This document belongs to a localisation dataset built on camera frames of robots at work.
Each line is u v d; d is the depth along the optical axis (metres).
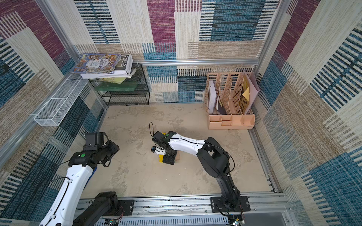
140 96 1.19
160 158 0.89
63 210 0.40
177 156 0.81
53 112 0.71
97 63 0.81
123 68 0.80
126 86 1.00
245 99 0.89
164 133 0.73
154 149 0.81
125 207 0.73
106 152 0.69
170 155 0.77
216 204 0.74
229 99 1.08
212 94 0.98
